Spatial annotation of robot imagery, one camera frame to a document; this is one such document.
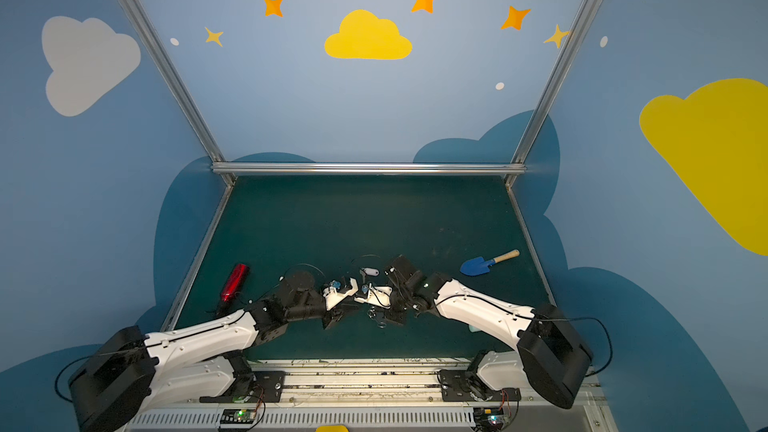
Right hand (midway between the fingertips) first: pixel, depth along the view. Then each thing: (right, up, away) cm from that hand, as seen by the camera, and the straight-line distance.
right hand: (381, 301), depth 82 cm
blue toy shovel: (+32, +7, +15) cm, 35 cm away
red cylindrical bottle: (-46, +3, +9) cm, 47 cm away
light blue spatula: (+26, -8, +1) cm, 27 cm away
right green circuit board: (+26, -25, -10) cm, 38 cm away
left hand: (-5, +1, -4) cm, 7 cm away
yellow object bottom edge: (-11, -26, -13) cm, 31 cm away
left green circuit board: (-34, -24, -11) cm, 43 cm away
